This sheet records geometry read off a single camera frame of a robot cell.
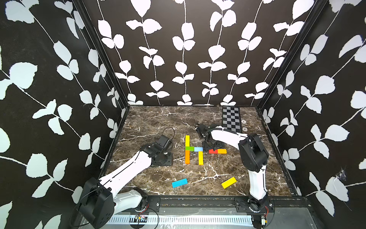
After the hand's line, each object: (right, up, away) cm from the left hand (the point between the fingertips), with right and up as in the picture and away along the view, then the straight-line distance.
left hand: (170, 159), depth 82 cm
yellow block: (+10, +8, +16) cm, 21 cm away
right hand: (+26, +5, +13) cm, 30 cm away
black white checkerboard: (+45, +23, +29) cm, 58 cm away
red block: (+26, +2, +11) cm, 28 cm away
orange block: (+10, -1, +9) cm, 14 cm away
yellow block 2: (+34, -14, 0) cm, 37 cm away
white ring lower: (+54, +16, +25) cm, 62 cm away
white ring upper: (+55, +21, +29) cm, 66 cm away
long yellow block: (+19, -2, +9) cm, 21 cm away
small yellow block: (+33, +2, +11) cm, 35 cm away
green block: (+13, +3, +14) cm, 19 cm away
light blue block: (+17, +3, +14) cm, 22 cm away
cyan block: (+5, -13, -2) cm, 14 cm away
